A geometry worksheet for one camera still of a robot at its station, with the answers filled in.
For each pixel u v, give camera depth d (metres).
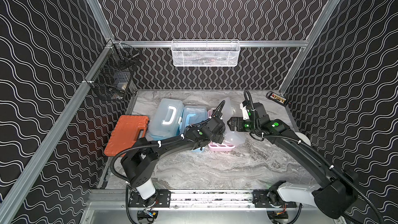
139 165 0.44
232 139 0.78
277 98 1.13
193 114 0.92
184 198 0.76
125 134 0.93
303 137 0.95
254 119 0.59
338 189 0.38
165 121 0.90
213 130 0.63
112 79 0.95
